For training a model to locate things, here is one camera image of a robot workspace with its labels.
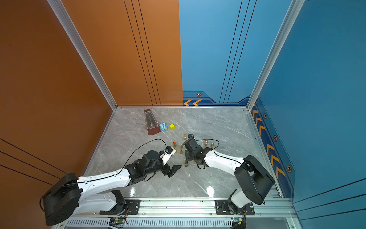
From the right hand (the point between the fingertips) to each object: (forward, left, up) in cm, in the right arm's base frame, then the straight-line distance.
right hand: (189, 152), depth 89 cm
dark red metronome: (+18, +26, +7) cm, 33 cm away
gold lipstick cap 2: (+5, +5, -2) cm, 8 cm away
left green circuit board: (-35, +35, -6) cm, 50 cm away
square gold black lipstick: (-8, +2, 0) cm, 8 cm away
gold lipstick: (+12, +3, -1) cm, 12 cm away
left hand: (-7, +7, +6) cm, 12 cm away
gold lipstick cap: (+7, -15, -3) cm, 17 cm away
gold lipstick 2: (+7, -11, -1) cm, 13 cm away
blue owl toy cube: (+22, +19, -2) cm, 29 cm away
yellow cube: (+22, +13, -2) cm, 26 cm away
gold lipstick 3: (+6, +10, 0) cm, 12 cm away
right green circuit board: (-34, -25, -8) cm, 43 cm away
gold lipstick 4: (-16, -3, +20) cm, 26 cm away
